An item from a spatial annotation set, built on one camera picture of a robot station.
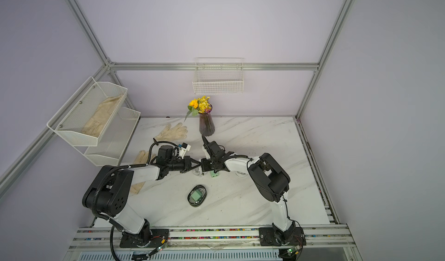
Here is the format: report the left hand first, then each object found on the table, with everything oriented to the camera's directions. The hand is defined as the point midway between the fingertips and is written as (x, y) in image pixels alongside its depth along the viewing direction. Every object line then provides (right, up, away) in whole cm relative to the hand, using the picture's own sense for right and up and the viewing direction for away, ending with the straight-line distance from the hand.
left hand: (200, 165), depth 89 cm
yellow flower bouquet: (0, +32, +4) cm, 33 cm away
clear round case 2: (+21, -5, +3) cm, 22 cm away
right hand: (+1, -2, +5) cm, 5 cm away
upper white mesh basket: (-50, +25, -13) cm, 57 cm away
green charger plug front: (-1, -14, -5) cm, 15 cm away
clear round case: (-1, -3, 0) cm, 3 cm away
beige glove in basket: (-45, +21, -13) cm, 52 cm away
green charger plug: (+7, -5, +2) cm, 9 cm away
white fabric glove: (-18, +17, +22) cm, 34 cm away
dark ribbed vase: (+1, +21, +18) cm, 28 cm away
